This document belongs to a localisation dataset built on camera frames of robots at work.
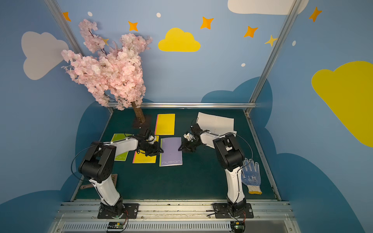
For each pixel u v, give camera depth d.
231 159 0.55
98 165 0.49
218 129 1.12
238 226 0.73
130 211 0.74
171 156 0.95
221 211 0.75
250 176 0.86
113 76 0.61
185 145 0.89
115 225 0.72
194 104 1.26
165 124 1.12
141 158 0.93
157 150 0.86
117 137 1.04
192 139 0.88
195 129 0.85
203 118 1.18
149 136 0.85
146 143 0.86
